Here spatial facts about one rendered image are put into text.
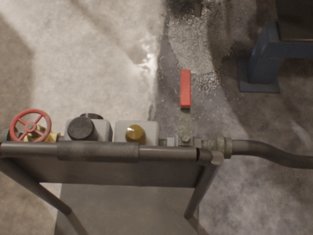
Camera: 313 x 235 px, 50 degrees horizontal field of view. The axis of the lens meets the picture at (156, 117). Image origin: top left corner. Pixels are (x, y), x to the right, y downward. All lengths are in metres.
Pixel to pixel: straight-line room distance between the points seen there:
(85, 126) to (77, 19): 0.87
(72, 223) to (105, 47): 0.65
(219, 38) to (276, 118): 0.37
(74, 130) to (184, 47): 0.79
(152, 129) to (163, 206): 0.46
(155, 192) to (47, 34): 0.74
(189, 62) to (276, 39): 0.35
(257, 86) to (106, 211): 0.67
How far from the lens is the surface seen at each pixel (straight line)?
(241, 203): 1.09
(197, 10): 1.07
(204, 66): 1.26
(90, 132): 0.59
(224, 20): 1.40
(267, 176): 1.14
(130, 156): 0.50
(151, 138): 0.63
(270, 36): 1.07
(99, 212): 1.06
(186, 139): 0.61
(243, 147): 0.65
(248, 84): 1.24
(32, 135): 0.64
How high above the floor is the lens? 1.04
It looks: 65 degrees down
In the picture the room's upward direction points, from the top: straight up
